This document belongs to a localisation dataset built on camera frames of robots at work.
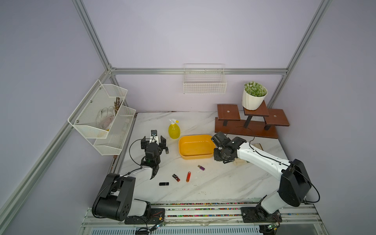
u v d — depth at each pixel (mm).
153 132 749
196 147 988
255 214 732
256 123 1005
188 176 874
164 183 838
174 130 988
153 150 699
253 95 819
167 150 987
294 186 425
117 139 910
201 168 905
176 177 860
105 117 781
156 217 726
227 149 593
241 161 584
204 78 1021
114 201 425
